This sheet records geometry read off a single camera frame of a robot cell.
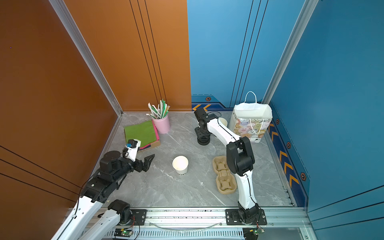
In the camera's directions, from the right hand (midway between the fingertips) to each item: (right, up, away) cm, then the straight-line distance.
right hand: (203, 132), depth 97 cm
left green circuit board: (-40, -47, -26) cm, 67 cm away
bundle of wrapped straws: (-28, +14, +3) cm, 31 cm away
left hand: (-29, -8, -24) cm, 38 cm away
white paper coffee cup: (-13, -17, -15) cm, 26 cm away
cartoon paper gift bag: (+26, +8, -16) cm, 31 cm away
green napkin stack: (-41, 0, +7) cm, 42 cm away
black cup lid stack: (+1, -5, +2) cm, 6 cm away
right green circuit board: (+24, -46, -27) cm, 58 cm away
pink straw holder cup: (-28, +5, +6) cm, 29 cm away
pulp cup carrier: (+12, -27, -14) cm, 33 cm away
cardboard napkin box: (-33, -8, 0) cm, 34 cm away
